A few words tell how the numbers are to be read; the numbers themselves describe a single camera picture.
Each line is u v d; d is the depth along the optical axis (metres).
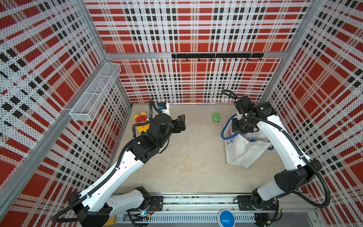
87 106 0.91
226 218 0.68
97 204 0.37
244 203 0.73
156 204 0.73
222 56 0.89
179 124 0.59
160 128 0.47
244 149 0.72
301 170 0.40
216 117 1.08
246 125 0.61
